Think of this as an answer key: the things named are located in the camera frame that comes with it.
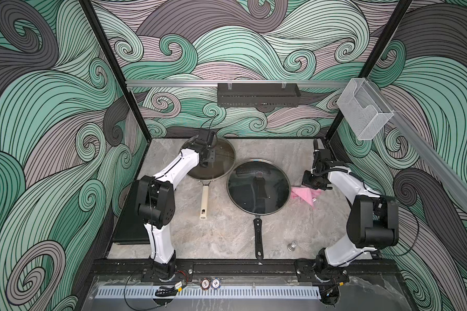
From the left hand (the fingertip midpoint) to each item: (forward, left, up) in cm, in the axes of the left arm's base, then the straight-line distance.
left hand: (206, 151), depth 93 cm
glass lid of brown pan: (+2, -9, -9) cm, 13 cm away
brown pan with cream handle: (-19, -1, -7) cm, 20 cm away
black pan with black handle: (-35, -23, -7) cm, 43 cm away
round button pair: (-52, -6, -16) cm, 55 cm away
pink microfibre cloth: (-18, -47, -8) cm, 51 cm away
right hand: (-13, -48, -8) cm, 51 cm away
